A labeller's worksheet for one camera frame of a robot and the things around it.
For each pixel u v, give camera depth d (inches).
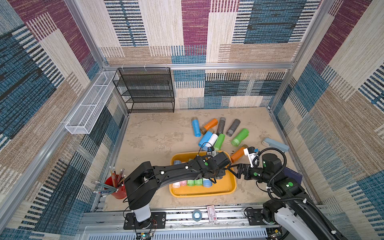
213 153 29.3
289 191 20.7
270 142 38.1
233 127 42.2
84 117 28.2
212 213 29.4
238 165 26.0
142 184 16.9
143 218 24.0
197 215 29.9
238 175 25.7
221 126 42.4
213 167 23.9
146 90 43.4
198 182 32.0
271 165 22.7
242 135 40.4
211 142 39.1
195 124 42.6
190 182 32.0
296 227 21.8
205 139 39.3
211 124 42.6
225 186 33.2
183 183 32.0
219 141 39.3
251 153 27.0
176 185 31.7
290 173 34.8
